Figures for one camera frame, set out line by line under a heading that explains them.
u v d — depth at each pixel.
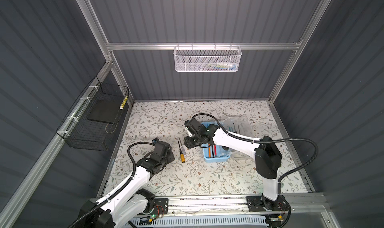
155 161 0.63
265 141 0.51
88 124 0.72
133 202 0.58
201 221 0.71
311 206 0.74
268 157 0.48
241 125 1.05
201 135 0.63
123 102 0.82
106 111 0.75
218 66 0.91
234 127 0.91
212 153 0.91
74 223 0.37
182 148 0.94
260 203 0.74
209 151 0.92
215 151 0.93
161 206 0.73
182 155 0.90
